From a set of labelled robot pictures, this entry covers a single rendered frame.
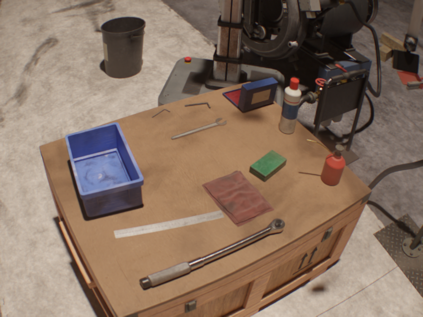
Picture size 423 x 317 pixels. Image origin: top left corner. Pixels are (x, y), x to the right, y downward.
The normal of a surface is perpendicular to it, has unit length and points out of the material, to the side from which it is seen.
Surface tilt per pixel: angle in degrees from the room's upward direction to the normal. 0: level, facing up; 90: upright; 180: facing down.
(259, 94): 97
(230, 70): 90
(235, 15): 90
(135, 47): 93
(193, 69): 0
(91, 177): 0
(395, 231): 0
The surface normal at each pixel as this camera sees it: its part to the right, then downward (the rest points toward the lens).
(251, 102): 0.50, 0.65
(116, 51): -0.22, 0.66
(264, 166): 0.04, -0.77
